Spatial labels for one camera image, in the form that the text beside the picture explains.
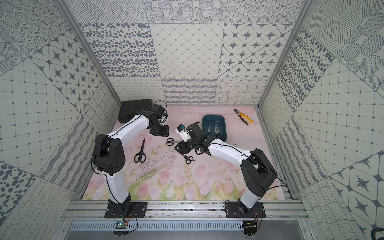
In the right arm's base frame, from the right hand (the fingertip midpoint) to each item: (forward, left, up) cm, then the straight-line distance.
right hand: (181, 146), depth 85 cm
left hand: (+11, +11, -1) cm, 16 cm away
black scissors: (+19, -23, -11) cm, 31 cm away
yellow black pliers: (+33, -45, -12) cm, 57 cm away
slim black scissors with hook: (-2, -4, -12) cm, 13 cm away
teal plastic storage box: (+29, -20, -10) cm, 37 cm away
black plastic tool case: (+36, +45, -6) cm, 58 cm away
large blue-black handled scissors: (-1, +27, -11) cm, 29 cm away
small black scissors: (+8, +9, -11) cm, 16 cm away
